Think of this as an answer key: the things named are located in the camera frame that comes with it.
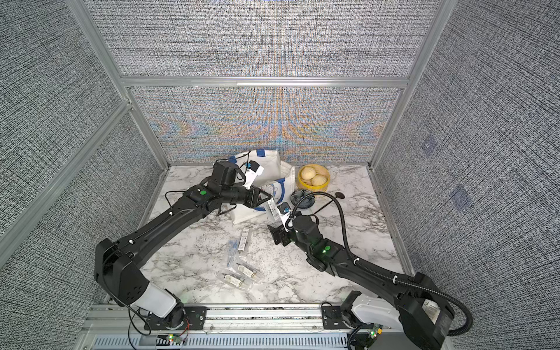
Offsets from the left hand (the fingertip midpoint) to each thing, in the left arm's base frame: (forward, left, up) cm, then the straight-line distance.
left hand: (273, 194), depth 75 cm
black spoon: (+17, -32, -25) cm, 43 cm away
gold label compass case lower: (-20, +16, -24) cm, 35 cm away
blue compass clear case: (-9, +17, -25) cm, 32 cm away
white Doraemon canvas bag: (+11, -2, -5) cm, 12 cm away
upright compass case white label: (-3, +13, -24) cm, 27 cm away
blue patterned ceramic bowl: (+13, -15, -25) cm, 32 cm away
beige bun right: (+23, -22, -21) cm, 38 cm away
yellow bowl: (+22, -16, -22) cm, 35 cm away
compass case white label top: (-3, 0, -5) cm, 5 cm away
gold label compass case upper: (-18, +11, -24) cm, 32 cm away
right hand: (-3, -2, -7) cm, 8 cm away
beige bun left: (+27, -17, -19) cm, 37 cm away
